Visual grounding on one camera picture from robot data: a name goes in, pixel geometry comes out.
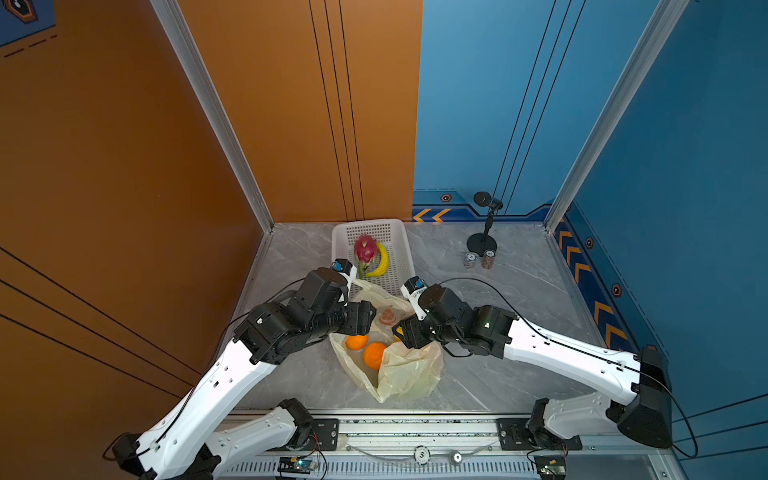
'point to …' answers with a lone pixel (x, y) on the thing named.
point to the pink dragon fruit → (365, 247)
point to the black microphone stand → (479, 243)
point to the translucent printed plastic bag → (382, 362)
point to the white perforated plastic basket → (392, 234)
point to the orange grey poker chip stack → (488, 258)
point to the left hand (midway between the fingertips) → (365, 308)
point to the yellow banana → (383, 264)
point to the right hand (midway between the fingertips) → (398, 328)
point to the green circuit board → (296, 465)
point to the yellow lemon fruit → (396, 338)
